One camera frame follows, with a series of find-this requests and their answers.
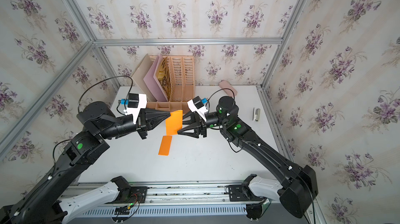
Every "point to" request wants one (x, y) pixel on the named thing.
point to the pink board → (152, 83)
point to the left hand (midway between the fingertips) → (169, 116)
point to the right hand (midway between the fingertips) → (181, 129)
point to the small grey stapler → (256, 114)
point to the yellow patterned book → (163, 76)
